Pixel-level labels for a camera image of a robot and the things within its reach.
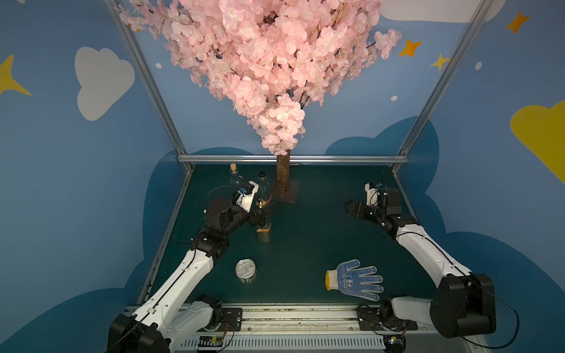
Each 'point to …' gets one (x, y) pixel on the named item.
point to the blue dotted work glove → (354, 281)
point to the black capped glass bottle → (264, 189)
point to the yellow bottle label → (264, 231)
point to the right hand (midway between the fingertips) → (357, 204)
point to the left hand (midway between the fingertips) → (263, 194)
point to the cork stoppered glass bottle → (235, 180)
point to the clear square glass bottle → (263, 237)
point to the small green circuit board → (210, 341)
